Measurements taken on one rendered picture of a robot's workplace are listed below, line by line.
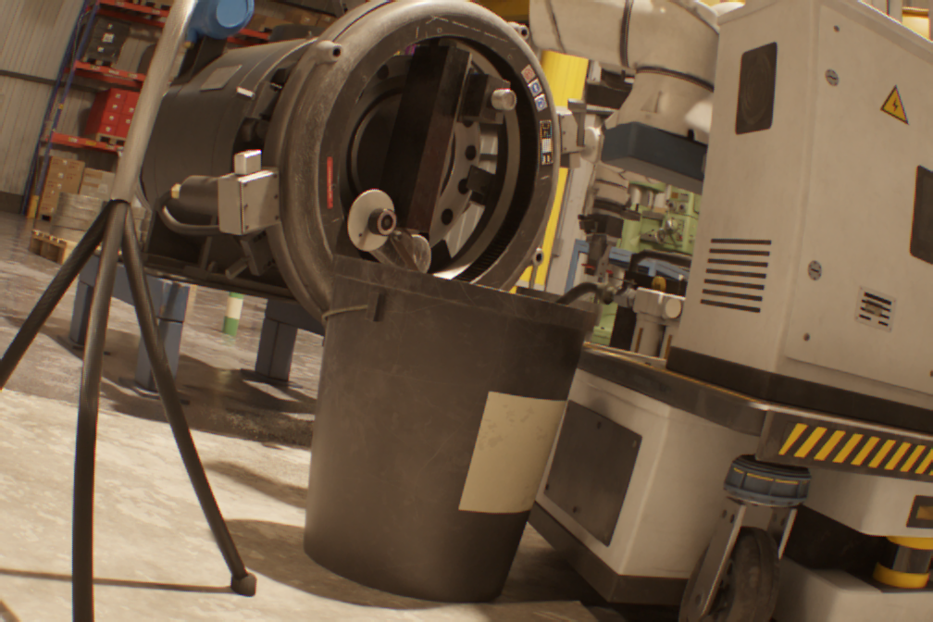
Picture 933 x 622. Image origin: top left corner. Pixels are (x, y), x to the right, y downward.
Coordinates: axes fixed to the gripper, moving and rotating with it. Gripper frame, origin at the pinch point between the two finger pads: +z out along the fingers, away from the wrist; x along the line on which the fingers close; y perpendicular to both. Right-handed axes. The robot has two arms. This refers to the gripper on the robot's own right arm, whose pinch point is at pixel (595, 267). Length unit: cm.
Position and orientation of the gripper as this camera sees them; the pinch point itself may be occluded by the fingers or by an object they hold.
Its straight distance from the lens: 274.8
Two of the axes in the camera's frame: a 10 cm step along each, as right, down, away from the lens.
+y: -9.2, -2.0, -3.2
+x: 3.1, 0.9, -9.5
